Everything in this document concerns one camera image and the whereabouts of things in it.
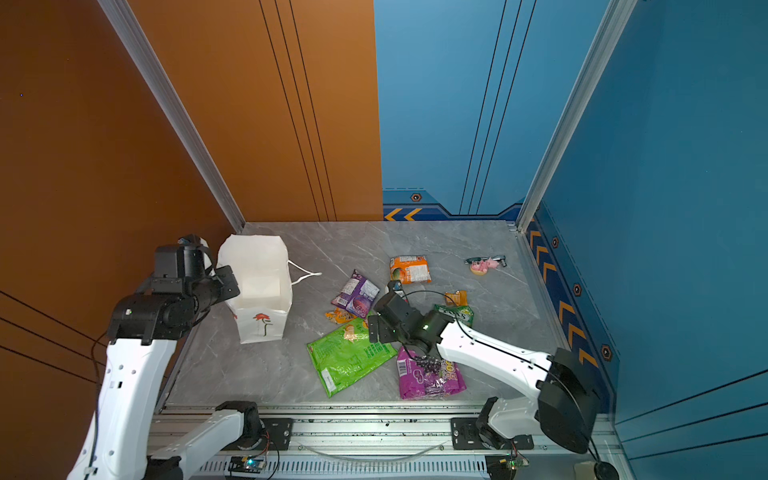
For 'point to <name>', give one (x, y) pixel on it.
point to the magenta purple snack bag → (427, 376)
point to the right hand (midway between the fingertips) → (382, 325)
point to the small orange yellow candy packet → (340, 316)
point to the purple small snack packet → (357, 296)
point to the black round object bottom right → (605, 471)
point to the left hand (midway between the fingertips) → (229, 274)
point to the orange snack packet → (410, 269)
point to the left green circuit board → (247, 464)
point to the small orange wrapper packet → (460, 298)
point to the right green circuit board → (512, 462)
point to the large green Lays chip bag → (345, 354)
